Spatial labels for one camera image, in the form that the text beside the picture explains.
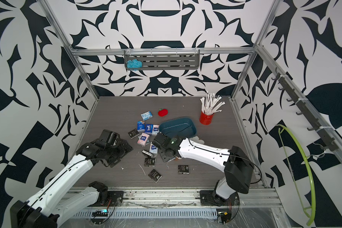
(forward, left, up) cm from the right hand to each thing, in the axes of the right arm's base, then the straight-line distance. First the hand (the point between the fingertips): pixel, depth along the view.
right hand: (165, 151), depth 81 cm
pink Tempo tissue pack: (+18, +7, -6) cm, 20 cm away
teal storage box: (+22, -12, -10) cm, 27 cm away
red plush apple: (+34, +3, -7) cm, 35 cm away
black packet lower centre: (-3, +8, -7) cm, 12 cm away
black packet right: (-8, -10, -7) cm, 15 cm away
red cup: (+24, -27, -3) cm, 36 cm away
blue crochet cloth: (+47, +19, +25) cm, 57 cm away
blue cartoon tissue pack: (+22, +18, -6) cm, 29 cm away
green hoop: (-18, -54, +22) cm, 61 cm away
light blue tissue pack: (+30, +14, -6) cm, 34 cm away
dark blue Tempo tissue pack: (+20, +12, -7) cm, 24 cm away
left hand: (0, +21, +3) cm, 21 cm away
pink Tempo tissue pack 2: (+10, +14, -4) cm, 18 cm away
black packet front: (-11, +6, -7) cm, 14 cm away
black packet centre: (+2, +11, -5) cm, 12 cm away
